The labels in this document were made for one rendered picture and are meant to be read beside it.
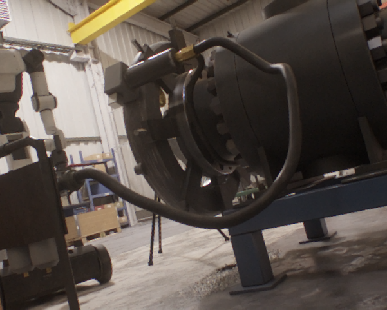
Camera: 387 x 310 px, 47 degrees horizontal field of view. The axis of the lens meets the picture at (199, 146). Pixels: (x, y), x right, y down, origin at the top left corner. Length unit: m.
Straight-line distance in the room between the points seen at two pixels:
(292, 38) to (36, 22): 11.93
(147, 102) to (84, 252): 1.03
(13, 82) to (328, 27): 1.78
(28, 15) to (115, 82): 11.66
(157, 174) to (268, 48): 0.57
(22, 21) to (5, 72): 10.32
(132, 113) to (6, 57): 1.25
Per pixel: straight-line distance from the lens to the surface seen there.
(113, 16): 12.43
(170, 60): 1.47
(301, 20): 1.52
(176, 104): 1.70
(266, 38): 1.54
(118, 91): 1.57
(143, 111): 1.59
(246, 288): 1.42
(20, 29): 12.76
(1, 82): 2.66
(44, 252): 1.28
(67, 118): 12.50
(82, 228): 8.67
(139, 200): 1.07
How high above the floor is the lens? 0.31
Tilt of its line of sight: 6 degrees up
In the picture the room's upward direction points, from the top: 14 degrees counter-clockwise
